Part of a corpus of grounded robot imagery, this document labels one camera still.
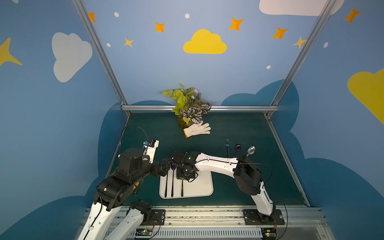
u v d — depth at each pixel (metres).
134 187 0.84
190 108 0.89
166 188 0.84
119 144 1.08
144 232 0.72
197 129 1.11
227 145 1.03
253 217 0.77
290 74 0.96
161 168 0.56
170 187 0.84
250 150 0.99
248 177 0.50
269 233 0.72
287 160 1.01
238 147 1.01
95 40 0.79
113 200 0.40
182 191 0.82
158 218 0.75
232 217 0.77
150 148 0.55
